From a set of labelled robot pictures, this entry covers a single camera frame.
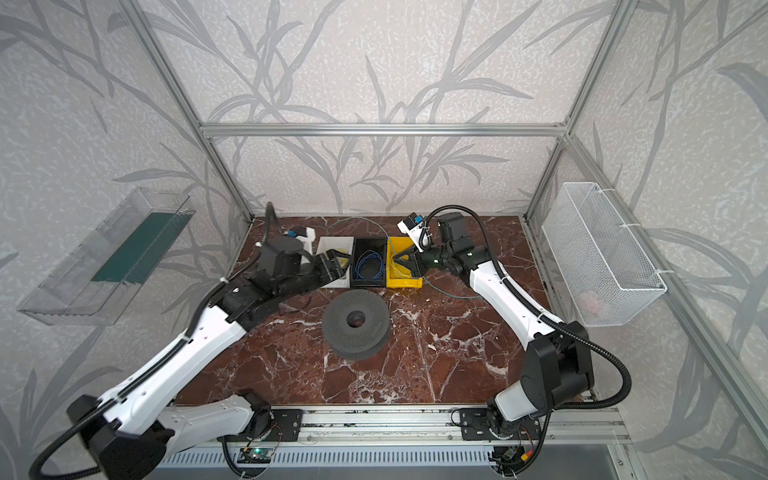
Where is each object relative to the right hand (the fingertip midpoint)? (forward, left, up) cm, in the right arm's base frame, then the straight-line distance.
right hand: (398, 249), depth 79 cm
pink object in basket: (-14, -48, -4) cm, 50 cm away
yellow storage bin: (+6, 0, -22) cm, 23 cm away
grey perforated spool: (-12, +13, -22) cm, 28 cm away
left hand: (-6, +11, +6) cm, 14 cm away
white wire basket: (-15, -44, +11) cm, 47 cm away
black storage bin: (+12, +11, -20) cm, 26 cm away
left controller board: (-44, +35, -24) cm, 61 cm away
